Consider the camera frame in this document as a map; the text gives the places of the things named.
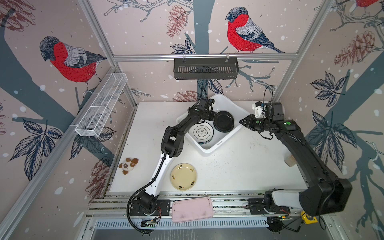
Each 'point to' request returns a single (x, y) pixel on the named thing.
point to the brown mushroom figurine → (127, 164)
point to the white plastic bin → (223, 102)
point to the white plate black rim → (202, 132)
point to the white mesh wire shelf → (100, 104)
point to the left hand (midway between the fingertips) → (216, 116)
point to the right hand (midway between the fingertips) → (239, 122)
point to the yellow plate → (183, 176)
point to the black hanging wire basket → (188, 68)
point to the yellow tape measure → (306, 220)
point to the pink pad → (190, 209)
